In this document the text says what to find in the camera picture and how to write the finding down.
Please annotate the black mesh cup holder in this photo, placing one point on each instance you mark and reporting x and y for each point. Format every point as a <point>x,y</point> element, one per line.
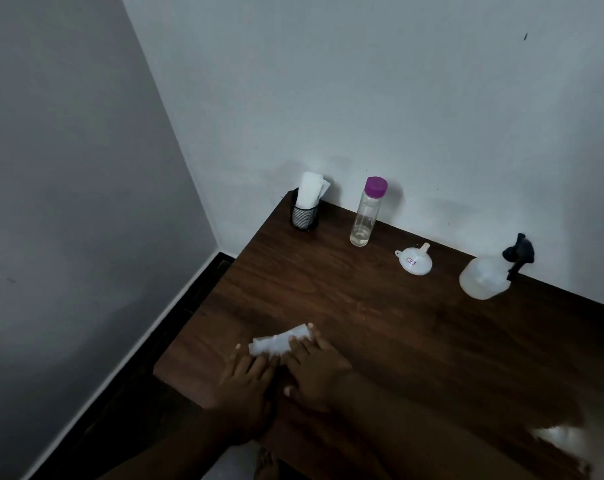
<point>304,219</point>

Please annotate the dark wooden table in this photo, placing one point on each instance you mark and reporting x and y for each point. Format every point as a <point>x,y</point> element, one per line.
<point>432,334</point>

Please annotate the person's right hand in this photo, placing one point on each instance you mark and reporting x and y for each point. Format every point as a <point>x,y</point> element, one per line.
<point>317,377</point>

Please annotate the black spray head with tube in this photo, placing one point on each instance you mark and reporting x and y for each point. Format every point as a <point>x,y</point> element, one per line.
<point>519,252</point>

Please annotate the black cup with tissues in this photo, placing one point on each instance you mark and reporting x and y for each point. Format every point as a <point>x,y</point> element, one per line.
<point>311,187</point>

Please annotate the purple bottle cap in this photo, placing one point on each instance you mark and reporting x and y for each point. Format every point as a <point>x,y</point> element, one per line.
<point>376,186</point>

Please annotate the person's right forearm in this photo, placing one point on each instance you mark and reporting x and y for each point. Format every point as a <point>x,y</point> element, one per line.
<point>422,434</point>

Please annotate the person's left hand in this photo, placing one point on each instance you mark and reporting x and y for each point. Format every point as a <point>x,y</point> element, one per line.
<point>244,394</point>

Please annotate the white spray bottle body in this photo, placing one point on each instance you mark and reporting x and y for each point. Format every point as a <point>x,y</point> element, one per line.
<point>482,279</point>

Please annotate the white tissue sheet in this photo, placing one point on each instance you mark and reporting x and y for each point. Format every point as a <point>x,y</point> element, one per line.
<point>277,342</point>

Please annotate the white plastic funnel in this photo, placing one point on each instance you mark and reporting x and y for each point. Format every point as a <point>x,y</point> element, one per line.
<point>417,264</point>

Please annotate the clear plastic water bottle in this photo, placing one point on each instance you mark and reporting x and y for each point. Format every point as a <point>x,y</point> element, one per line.
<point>364,222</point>

